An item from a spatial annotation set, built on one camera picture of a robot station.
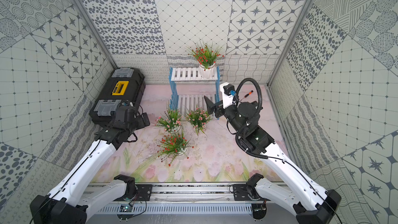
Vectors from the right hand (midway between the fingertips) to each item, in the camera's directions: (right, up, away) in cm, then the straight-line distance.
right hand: (215, 93), depth 65 cm
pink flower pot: (-23, -15, +19) cm, 34 cm away
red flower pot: (-21, -26, +9) cm, 34 cm away
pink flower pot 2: (-8, -14, +20) cm, 26 cm away
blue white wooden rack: (-19, +5, +57) cm, 60 cm away
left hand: (-37, -12, +14) cm, 41 cm away
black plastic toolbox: (-55, +5, +30) cm, 63 cm away
